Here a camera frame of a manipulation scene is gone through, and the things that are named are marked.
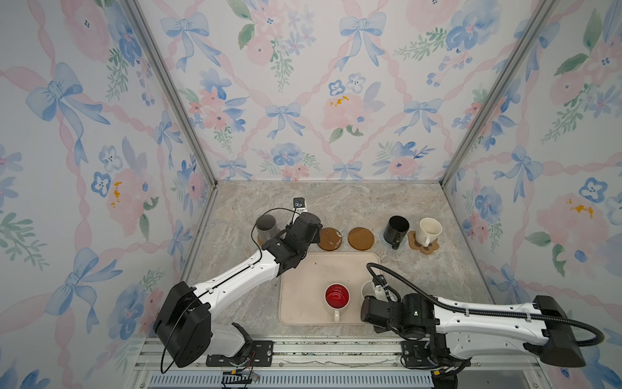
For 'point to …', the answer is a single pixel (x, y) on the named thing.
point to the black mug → (395, 230)
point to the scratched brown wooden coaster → (330, 239)
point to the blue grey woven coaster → (383, 240)
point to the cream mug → (428, 231)
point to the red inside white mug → (337, 296)
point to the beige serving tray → (307, 276)
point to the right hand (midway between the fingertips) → (373, 316)
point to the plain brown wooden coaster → (360, 238)
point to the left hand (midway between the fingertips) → (311, 220)
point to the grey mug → (266, 226)
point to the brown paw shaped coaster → (415, 244)
